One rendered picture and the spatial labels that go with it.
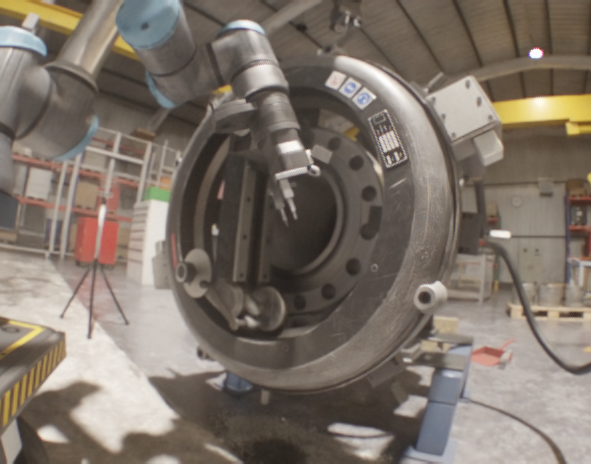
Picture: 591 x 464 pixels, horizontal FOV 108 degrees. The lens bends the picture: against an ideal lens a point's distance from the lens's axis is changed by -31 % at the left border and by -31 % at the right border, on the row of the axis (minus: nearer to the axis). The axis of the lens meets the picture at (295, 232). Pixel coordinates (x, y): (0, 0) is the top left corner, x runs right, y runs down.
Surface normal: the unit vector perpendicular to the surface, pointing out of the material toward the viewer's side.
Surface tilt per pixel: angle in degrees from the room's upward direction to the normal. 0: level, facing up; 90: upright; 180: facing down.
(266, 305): 90
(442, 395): 90
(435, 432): 90
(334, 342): 90
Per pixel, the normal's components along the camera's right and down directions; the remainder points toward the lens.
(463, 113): -0.58, -0.14
